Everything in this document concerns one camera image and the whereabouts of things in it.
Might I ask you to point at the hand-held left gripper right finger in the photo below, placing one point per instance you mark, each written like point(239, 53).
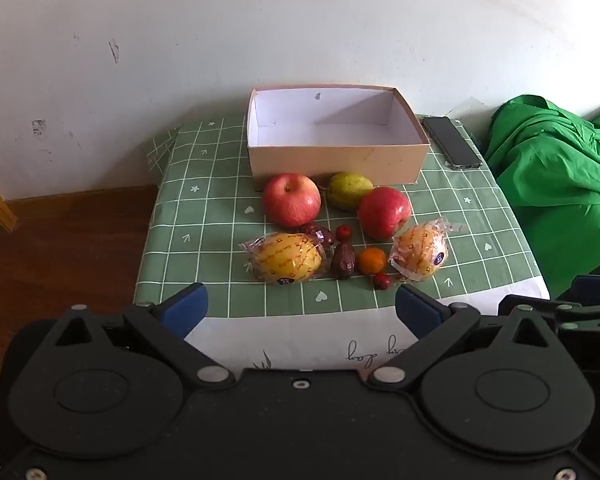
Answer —
point(419, 310)

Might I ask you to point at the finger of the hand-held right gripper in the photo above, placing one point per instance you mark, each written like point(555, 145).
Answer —
point(597, 287)
point(590, 312)

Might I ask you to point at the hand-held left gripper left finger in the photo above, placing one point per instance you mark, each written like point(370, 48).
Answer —
point(186, 307)

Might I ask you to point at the small red jujube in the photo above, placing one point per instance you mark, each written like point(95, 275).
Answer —
point(382, 281)
point(343, 232)

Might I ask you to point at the round yellow fruit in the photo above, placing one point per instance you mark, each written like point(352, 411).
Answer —
point(421, 251)

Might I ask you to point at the small orange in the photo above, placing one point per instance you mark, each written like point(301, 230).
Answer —
point(371, 260)

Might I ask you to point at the dark brown date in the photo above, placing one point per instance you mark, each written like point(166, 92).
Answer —
point(343, 261)

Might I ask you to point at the deep red apple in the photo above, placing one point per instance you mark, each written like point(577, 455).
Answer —
point(384, 212)

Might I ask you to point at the long yellow fruit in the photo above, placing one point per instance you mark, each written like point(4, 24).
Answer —
point(286, 259)

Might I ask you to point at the red date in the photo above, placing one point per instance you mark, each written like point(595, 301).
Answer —
point(317, 234)

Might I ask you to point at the green pear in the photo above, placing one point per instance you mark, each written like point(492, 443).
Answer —
point(349, 190)

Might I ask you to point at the pale red apple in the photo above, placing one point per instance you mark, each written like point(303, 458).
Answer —
point(292, 200)

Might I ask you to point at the cardboard box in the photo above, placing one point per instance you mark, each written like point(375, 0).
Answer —
point(330, 160)

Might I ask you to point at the green checkered tablecloth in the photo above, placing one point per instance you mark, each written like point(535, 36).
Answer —
point(210, 220)

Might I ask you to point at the green cloth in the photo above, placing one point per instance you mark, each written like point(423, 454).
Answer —
point(555, 190)

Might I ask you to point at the black smartphone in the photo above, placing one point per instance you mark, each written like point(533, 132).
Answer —
point(452, 142)

